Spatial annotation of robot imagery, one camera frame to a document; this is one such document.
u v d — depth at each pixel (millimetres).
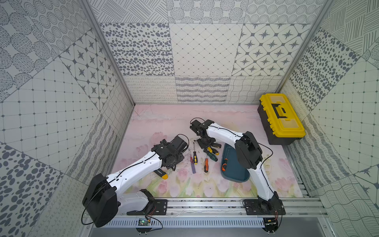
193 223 701
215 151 929
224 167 859
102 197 392
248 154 564
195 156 906
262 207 661
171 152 573
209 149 922
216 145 953
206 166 862
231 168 859
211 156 903
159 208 734
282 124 878
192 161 887
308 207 753
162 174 837
